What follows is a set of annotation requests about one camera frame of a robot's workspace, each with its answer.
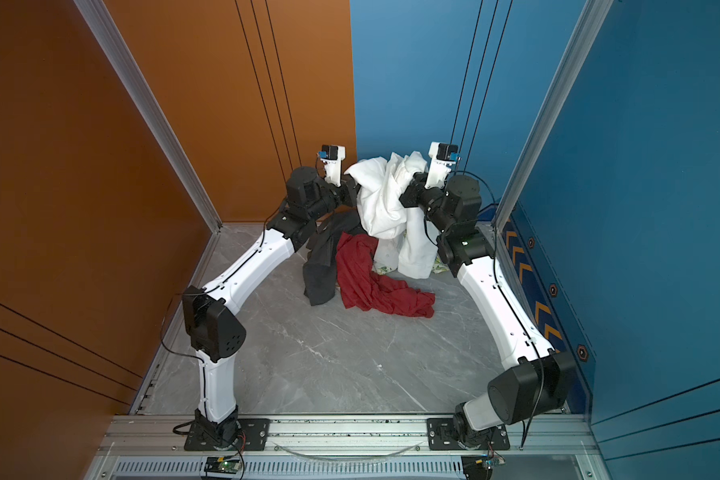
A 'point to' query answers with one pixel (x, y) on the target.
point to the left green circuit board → (221, 464)
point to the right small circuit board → (480, 467)
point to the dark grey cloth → (320, 267)
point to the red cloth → (364, 289)
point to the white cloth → (406, 240)
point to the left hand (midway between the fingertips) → (368, 171)
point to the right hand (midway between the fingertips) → (398, 169)
